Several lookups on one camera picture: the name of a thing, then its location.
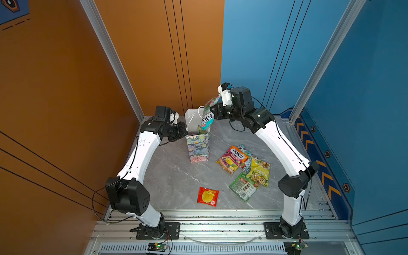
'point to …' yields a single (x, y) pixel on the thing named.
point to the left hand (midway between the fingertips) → (189, 130)
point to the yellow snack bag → (259, 171)
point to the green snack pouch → (244, 187)
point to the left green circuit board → (157, 247)
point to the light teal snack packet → (247, 164)
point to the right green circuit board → (294, 247)
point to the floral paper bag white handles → (198, 142)
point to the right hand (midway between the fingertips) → (212, 107)
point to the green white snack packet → (200, 130)
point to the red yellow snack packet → (207, 196)
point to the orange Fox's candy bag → (230, 161)
